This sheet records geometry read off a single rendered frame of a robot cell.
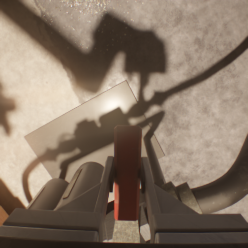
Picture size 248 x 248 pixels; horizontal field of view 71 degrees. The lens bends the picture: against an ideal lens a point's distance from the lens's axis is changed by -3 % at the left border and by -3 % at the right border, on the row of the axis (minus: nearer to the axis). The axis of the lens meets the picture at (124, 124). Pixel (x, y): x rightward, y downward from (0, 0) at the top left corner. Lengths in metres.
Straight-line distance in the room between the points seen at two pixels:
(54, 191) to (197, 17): 0.62
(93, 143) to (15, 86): 0.33
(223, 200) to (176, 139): 0.47
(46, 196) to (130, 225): 0.25
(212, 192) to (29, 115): 0.62
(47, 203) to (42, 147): 0.36
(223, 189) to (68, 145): 0.55
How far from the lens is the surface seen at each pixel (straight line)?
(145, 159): 0.15
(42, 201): 0.39
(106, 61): 0.61
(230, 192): 0.22
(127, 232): 0.19
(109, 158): 0.15
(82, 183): 0.34
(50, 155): 0.72
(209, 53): 0.66
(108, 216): 0.24
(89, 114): 0.62
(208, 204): 0.22
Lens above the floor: 0.61
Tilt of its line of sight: 75 degrees down
